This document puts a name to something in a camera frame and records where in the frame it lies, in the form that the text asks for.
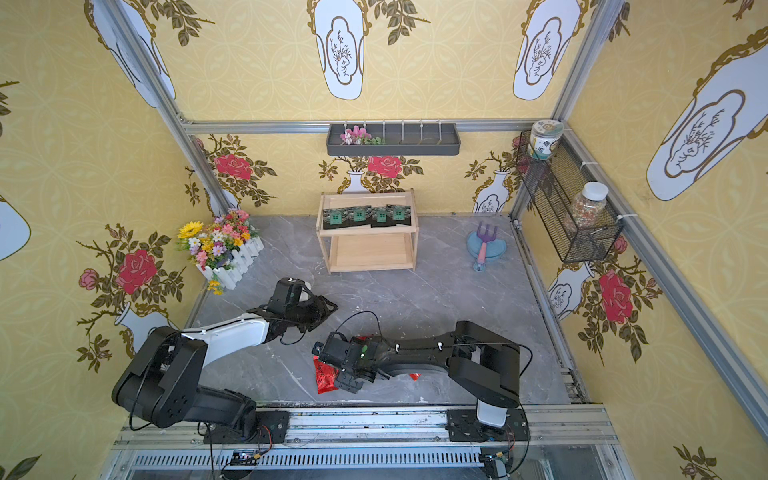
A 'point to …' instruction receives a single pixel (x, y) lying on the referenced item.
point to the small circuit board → (245, 458)
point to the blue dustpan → (494, 248)
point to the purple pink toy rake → (484, 238)
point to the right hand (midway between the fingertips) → (353, 353)
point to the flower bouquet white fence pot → (222, 248)
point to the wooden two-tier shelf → (381, 249)
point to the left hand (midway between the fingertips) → (326, 308)
